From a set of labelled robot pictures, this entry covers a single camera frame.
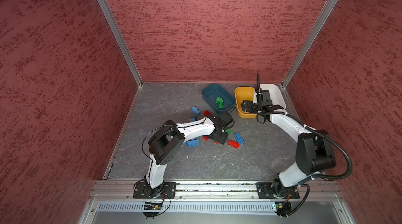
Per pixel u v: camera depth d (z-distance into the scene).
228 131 0.92
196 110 1.03
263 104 0.71
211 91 1.14
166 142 0.51
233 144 0.88
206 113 1.02
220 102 1.04
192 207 0.77
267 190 0.74
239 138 0.91
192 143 0.87
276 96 1.13
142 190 0.73
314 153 0.45
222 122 0.71
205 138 0.90
